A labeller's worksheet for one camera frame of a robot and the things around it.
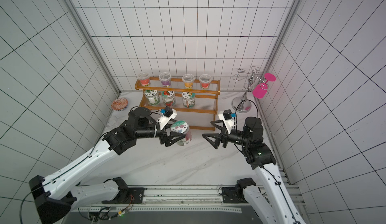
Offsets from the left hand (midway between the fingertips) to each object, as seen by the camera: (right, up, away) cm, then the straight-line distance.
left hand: (178, 132), depth 65 cm
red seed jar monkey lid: (+2, +3, -3) cm, 5 cm away
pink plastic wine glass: (+50, +21, +30) cm, 62 cm away
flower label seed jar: (+4, +16, +20) cm, 26 cm away
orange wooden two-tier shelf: (-2, +16, +26) cm, 31 cm away
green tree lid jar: (-17, +16, +23) cm, 33 cm away
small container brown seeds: (+4, +26, +14) cm, 30 cm away
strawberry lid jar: (-8, +17, +20) cm, 27 cm away
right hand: (+11, +1, -1) cm, 11 cm away
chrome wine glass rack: (+44, +12, +44) cm, 63 cm away
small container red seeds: (-20, +27, +14) cm, 36 cm away
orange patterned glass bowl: (-49, +12, +45) cm, 67 cm away
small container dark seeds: (+13, +26, +14) cm, 32 cm away
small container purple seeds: (-9, +27, +14) cm, 32 cm away
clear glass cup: (-50, +1, +36) cm, 62 cm away
